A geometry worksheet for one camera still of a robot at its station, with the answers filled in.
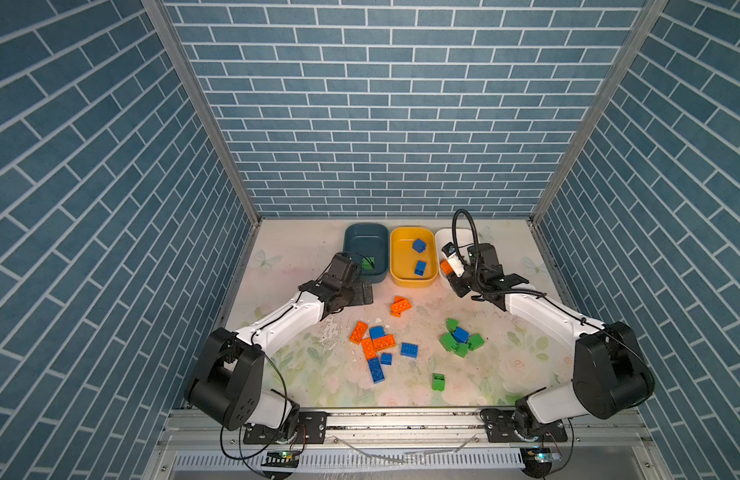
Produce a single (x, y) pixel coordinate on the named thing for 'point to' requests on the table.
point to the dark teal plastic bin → (368, 245)
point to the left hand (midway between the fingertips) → (360, 291)
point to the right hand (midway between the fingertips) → (451, 268)
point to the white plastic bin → (462, 237)
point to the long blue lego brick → (376, 370)
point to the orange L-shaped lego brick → (371, 346)
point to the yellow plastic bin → (413, 256)
